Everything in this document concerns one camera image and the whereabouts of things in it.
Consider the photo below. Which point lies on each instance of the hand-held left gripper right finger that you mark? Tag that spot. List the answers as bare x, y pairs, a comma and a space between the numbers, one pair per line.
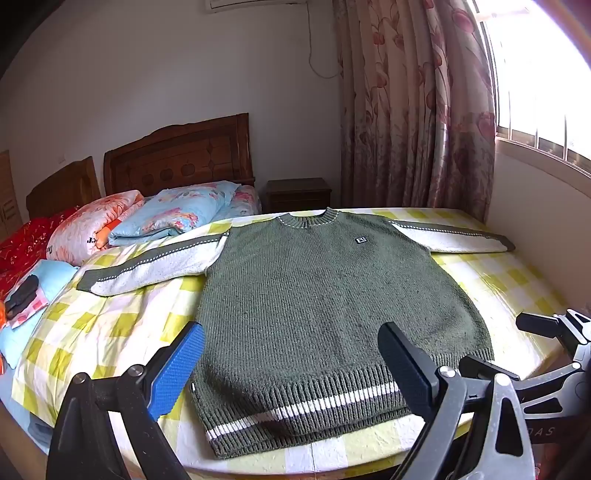
406, 369

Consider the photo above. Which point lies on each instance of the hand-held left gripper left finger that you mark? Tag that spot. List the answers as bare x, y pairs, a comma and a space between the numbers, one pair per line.
178, 369

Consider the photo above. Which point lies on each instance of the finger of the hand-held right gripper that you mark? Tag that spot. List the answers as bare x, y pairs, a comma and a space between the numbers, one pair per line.
535, 321
554, 387

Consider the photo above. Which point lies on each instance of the green knit sweater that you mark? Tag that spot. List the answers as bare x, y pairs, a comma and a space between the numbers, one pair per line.
323, 300

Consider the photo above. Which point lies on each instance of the yellow checked bed sheet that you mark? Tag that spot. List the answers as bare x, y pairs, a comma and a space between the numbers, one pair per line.
115, 323

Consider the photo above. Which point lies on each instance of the light blue pillow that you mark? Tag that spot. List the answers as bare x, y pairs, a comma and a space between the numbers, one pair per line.
53, 277

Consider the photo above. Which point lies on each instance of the pink cloth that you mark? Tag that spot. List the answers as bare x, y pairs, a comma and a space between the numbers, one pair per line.
34, 307

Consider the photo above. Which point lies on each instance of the light blue floral quilt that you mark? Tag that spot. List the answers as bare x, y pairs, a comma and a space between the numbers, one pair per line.
175, 212

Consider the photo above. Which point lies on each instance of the black object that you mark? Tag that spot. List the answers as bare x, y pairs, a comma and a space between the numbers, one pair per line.
23, 293

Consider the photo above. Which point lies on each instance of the pink floral pillow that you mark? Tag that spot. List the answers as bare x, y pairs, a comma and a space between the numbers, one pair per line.
247, 198
87, 221

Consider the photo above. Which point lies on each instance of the red floral blanket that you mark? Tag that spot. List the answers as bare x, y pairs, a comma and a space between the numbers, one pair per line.
25, 244

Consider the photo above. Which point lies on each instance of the dark wooden nightstand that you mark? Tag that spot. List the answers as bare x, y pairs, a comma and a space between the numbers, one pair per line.
298, 194

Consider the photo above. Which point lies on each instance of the small wooden headboard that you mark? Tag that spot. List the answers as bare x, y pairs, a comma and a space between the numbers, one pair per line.
64, 189

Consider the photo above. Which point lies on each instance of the large wooden headboard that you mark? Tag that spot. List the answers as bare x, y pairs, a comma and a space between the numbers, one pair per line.
184, 152

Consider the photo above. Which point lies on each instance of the wooden wardrobe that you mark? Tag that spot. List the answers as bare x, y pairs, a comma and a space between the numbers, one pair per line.
9, 198

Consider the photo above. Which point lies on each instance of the barred window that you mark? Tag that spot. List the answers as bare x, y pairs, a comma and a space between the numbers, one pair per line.
540, 74

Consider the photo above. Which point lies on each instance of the floral curtain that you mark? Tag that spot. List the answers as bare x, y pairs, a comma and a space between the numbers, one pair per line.
406, 106

